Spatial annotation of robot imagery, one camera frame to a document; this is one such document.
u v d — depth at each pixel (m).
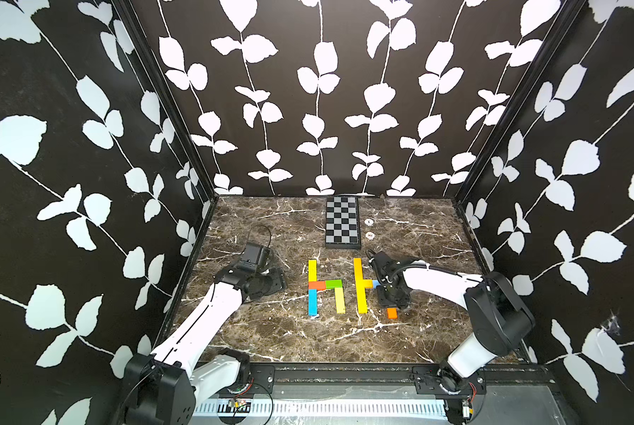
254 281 0.57
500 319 0.46
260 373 0.76
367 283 0.93
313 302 0.88
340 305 0.88
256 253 0.64
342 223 1.08
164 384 0.39
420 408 0.70
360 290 0.91
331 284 0.93
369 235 1.08
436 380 0.73
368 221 1.12
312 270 0.95
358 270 0.95
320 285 0.93
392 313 0.85
